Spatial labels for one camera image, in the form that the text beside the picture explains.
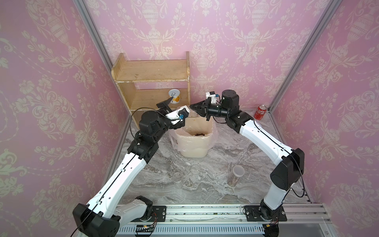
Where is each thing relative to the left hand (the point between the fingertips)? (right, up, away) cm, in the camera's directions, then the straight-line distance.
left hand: (176, 104), depth 66 cm
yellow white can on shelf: (-3, +10, +27) cm, 29 cm away
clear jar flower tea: (+30, -32, +6) cm, 44 cm away
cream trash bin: (+8, -16, +7) cm, 20 cm away
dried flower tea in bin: (+12, -17, +36) cm, 42 cm away
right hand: (+6, -1, +2) cm, 7 cm away
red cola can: (+57, -1, +42) cm, 71 cm away
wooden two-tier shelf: (-28, +19, +40) cm, 53 cm away
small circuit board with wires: (-18, -61, +7) cm, 64 cm away
